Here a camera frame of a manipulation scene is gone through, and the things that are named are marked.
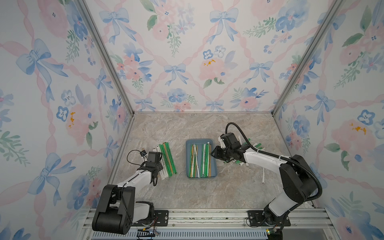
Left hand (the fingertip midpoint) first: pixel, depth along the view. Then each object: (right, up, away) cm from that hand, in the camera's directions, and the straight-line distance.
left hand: (155, 164), depth 93 cm
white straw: (+25, +2, 0) cm, 25 cm away
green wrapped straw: (+8, +2, +2) cm, 9 cm away
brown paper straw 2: (+3, +12, +9) cm, 15 cm away
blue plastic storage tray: (+28, +13, +8) cm, 32 cm away
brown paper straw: (+34, +2, 0) cm, 34 cm away
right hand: (+35, +7, -2) cm, 36 cm away
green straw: (+21, +2, 0) cm, 21 cm away
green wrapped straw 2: (+3, +7, +5) cm, 9 cm away
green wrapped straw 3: (+68, +11, +8) cm, 69 cm away
